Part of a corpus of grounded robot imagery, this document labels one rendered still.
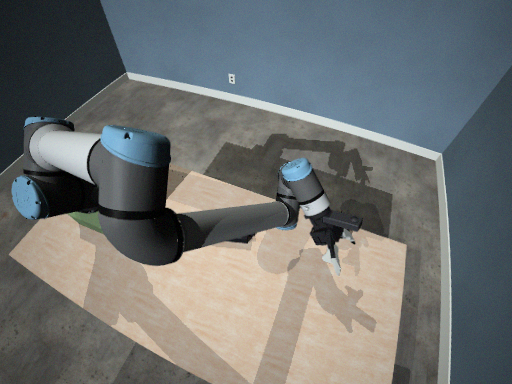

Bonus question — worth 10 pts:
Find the black power strip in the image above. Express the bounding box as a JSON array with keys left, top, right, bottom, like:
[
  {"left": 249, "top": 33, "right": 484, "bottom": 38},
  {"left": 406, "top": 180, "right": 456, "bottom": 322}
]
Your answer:
[{"left": 227, "top": 234, "right": 253, "bottom": 243}]

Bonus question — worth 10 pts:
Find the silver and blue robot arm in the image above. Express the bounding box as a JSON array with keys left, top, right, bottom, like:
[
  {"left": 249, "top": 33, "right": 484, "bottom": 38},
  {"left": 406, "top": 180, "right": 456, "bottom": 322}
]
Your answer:
[{"left": 12, "top": 117, "right": 330, "bottom": 266}]

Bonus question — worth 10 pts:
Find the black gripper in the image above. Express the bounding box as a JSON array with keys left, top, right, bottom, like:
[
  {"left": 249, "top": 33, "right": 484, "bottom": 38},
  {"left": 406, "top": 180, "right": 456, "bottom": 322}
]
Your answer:
[{"left": 304, "top": 207, "right": 356, "bottom": 276}]

